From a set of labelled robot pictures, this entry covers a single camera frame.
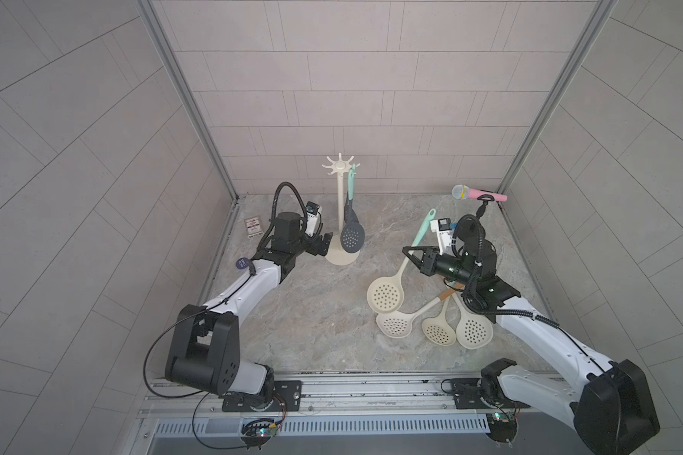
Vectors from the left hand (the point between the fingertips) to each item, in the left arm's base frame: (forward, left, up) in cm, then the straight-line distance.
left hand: (322, 225), depth 88 cm
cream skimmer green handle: (-22, -19, -2) cm, 29 cm away
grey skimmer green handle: (-1, -10, -3) cm, 10 cm away
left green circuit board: (-51, +12, -13) cm, 54 cm away
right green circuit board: (-50, -47, -17) cm, 71 cm away
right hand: (-14, -23, +7) cm, 28 cm away
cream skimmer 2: (-28, -45, -13) cm, 54 cm away
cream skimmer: (-26, -24, -15) cm, 38 cm away
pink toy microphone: (+9, -45, +7) cm, 46 cm away
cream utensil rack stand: (-7, -6, -7) cm, 11 cm away
